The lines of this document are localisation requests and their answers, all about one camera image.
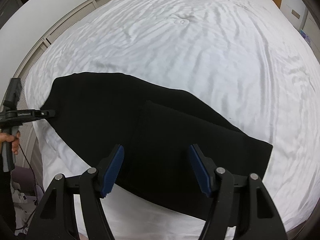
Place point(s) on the person's left hand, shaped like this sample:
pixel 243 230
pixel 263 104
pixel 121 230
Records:
pixel 15 140

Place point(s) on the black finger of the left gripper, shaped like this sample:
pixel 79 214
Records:
pixel 48 113

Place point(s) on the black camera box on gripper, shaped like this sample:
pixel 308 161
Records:
pixel 13 94

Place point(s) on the blue patterned item beside bed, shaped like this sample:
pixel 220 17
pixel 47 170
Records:
pixel 305 36

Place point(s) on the black pants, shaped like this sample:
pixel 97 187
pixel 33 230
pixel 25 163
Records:
pixel 155 126

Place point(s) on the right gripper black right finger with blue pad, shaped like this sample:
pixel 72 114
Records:
pixel 242 202

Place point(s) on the white bed sheet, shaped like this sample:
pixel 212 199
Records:
pixel 243 58

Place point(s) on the wall socket plate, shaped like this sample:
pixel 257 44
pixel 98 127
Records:
pixel 296 14

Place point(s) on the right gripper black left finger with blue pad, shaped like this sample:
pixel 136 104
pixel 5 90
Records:
pixel 55 216

